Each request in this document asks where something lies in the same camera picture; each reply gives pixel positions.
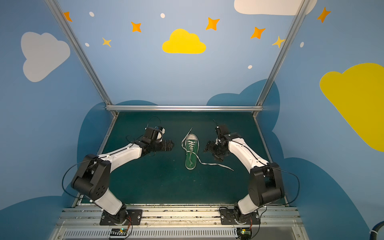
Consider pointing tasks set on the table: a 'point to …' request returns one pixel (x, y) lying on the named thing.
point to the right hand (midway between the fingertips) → (209, 152)
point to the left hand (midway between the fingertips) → (168, 143)
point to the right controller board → (244, 233)
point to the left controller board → (120, 232)
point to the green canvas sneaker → (194, 137)
